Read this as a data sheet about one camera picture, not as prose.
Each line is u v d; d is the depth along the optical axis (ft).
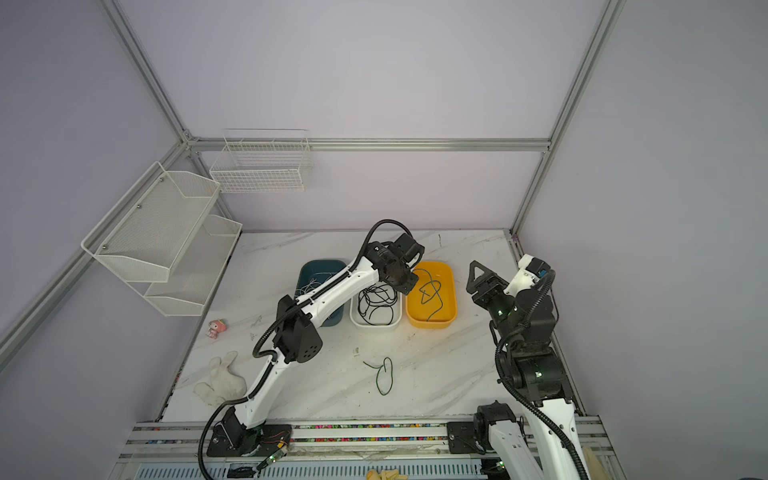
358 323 2.92
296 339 1.88
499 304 1.85
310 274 3.40
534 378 1.46
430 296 3.31
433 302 3.29
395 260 2.20
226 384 2.68
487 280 1.85
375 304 3.24
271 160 3.14
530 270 1.79
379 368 2.80
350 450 2.40
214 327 2.97
